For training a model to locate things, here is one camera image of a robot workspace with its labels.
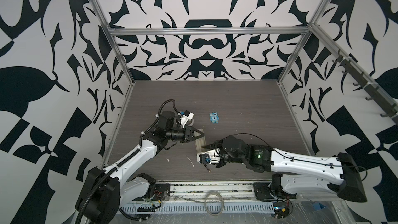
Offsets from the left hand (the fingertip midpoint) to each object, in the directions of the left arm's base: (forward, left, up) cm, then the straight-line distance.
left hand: (205, 134), depth 73 cm
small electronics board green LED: (-28, -33, -19) cm, 47 cm away
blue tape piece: (-28, -50, -18) cm, 60 cm away
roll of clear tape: (+16, +7, -18) cm, 25 cm away
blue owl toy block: (+20, -7, -18) cm, 28 cm away
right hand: (-6, +1, 0) cm, 6 cm away
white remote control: (-3, +2, -1) cm, 4 cm away
